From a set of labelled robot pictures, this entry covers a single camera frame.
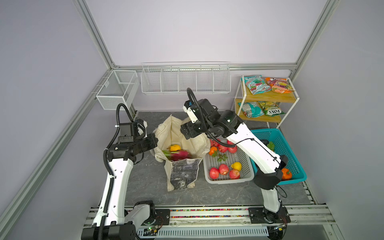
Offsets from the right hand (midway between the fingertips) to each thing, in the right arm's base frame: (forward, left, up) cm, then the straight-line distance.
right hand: (187, 127), depth 69 cm
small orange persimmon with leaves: (+3, -14, -27) cm, 31 cm away
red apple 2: (-9, -19, -28) cm, 35 cm away
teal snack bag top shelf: (+29, -38, +3) cm, 48 cm away
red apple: (-11, -13, -27) cm, 32 cm away
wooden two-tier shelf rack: (+20, -54, -2) cm, 58 cm away
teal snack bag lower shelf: (+26, -40, -15) cm, 50 cm away
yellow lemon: (-6, -27, -28) cm, 39 cm away
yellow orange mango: (+5, +10, -26) cm, 29 cm away
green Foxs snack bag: (+27, -52, -14) cm, 61 cm away
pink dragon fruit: (-2, +9, -23) cm, 24 cm away
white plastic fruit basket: (-3, -21, -32) cm, 39 cm away
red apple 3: (-11, -24, -27) cm, 39 cm away
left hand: (-3, +15, -7) cm, 17 cm away
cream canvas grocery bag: (-15, +3, -17) cm, 23 cm away
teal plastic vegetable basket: (+6, -57, -28) cm, 63 cm away
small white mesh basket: (+42, +49, -7) cm, 65 cm away
